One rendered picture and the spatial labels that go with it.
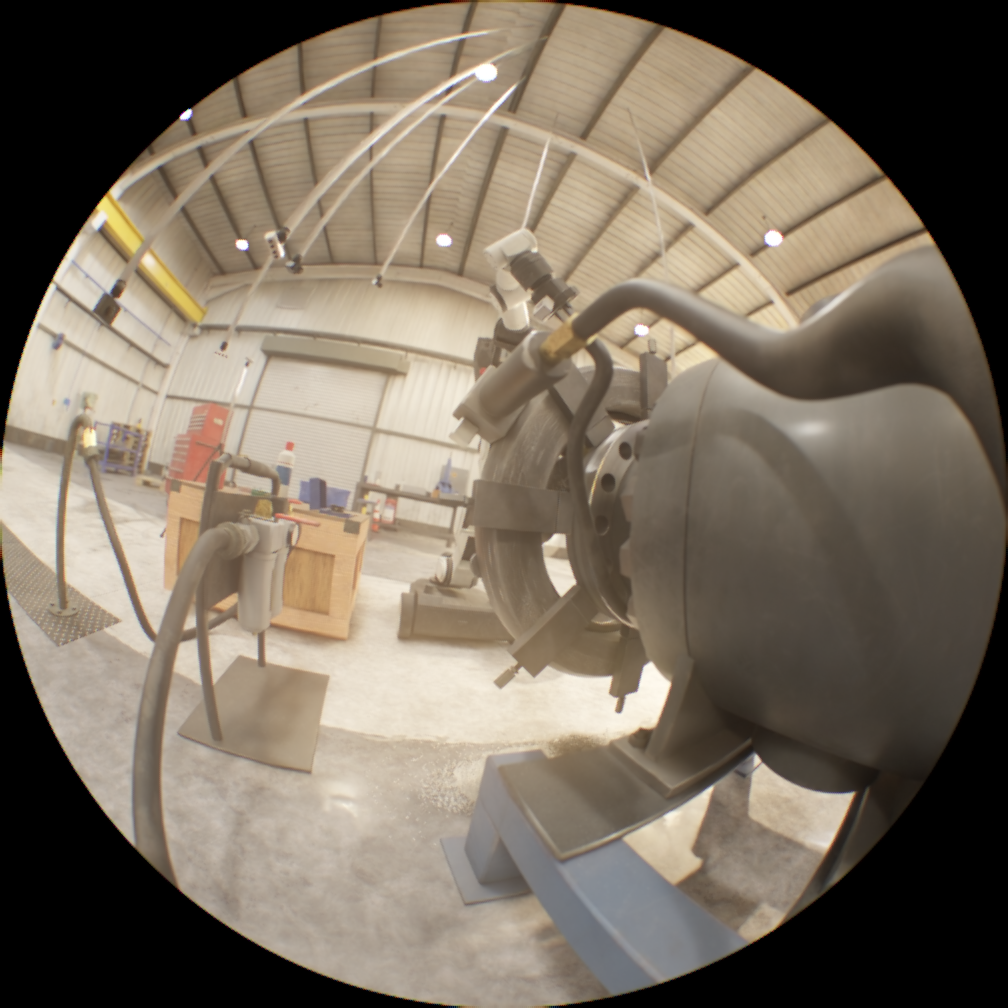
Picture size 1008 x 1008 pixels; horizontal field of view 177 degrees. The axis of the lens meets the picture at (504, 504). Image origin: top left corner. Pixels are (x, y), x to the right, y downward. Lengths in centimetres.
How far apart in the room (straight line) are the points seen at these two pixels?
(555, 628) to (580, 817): 38
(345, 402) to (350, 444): 124
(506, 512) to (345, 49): 882
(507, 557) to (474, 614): 84
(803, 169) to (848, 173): 105
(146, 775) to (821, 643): 55
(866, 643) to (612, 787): 30
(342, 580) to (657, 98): 822
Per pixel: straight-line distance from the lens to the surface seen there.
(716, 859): 77
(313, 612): 125
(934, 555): 27
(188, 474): 402
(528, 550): 59
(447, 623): 139
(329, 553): 118
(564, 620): 63
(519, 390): 47
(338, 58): 893
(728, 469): 32
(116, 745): 82
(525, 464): 59
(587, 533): 48
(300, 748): 78
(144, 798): 37
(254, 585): 70
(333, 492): 188
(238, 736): 81
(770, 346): 15
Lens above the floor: 53
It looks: 5 degrees up
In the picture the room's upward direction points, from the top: 10 degrees clockwise
